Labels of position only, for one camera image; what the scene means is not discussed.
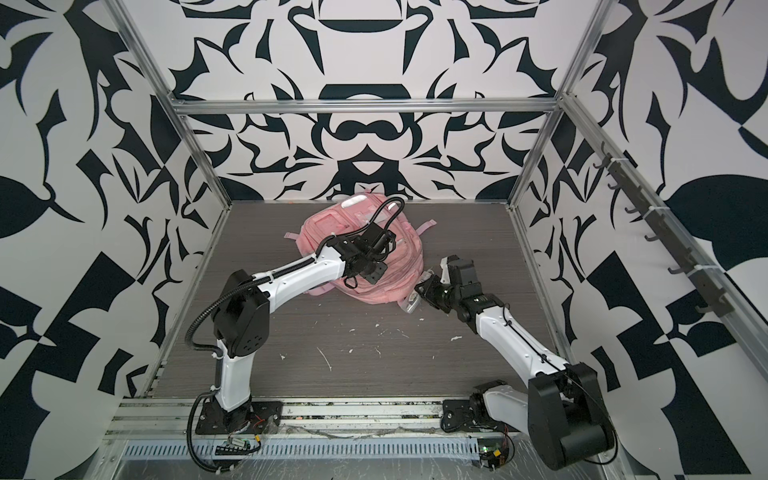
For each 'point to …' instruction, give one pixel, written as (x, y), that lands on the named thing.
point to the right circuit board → (493, 452)
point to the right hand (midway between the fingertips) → (417, 286)
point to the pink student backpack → (354, 213)
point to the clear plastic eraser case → (413, 300)
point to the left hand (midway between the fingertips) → (376, 260)
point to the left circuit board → (233, 447)
